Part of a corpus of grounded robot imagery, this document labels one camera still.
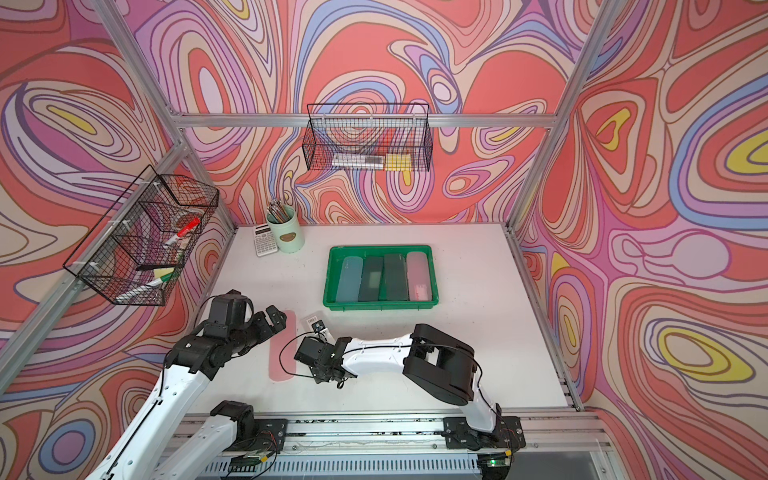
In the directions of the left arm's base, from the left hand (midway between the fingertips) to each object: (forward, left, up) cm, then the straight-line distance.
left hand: (277, 323), depth 78 cm
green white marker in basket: (+4, +27, +13) cm, 30 cm away
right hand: (-6, -14, -16) cm, 22 cm away
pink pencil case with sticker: (+23, -40, -10) cm, 47 cm away
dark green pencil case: (+22, -32, -12) cm, 41 cm away
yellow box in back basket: (+44, -33, +21) cm, 59 cm away
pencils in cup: (+41, +9, +3) cm, 42 cm away
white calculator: (+42, +19, -13) cm, 47 cm away
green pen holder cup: (+37, +6, -4) cm, 37 cm away
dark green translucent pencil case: (+24, -24, -13) cm, 36 cm away
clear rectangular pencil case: (+6, -4, -12) cm, 14 cm away
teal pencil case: (+23, -16, -12) cm, 31 cm away
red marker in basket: (+18, +22, +18) cm, 34 cm away
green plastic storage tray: (+28, -11, -10) cm, 31 cm away
